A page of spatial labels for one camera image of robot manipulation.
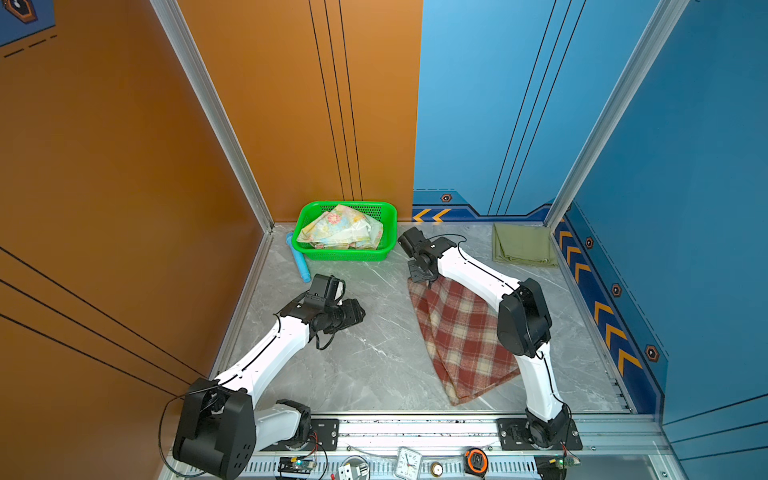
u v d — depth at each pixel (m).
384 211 1.16
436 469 0.66
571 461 0.69
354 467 0.63
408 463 0.68
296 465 0.71
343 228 1.12
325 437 0.74
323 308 0.65
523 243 1.12
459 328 0.90
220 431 0.40
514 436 0.72
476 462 0.67
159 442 0.44
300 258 1.07
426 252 0.68
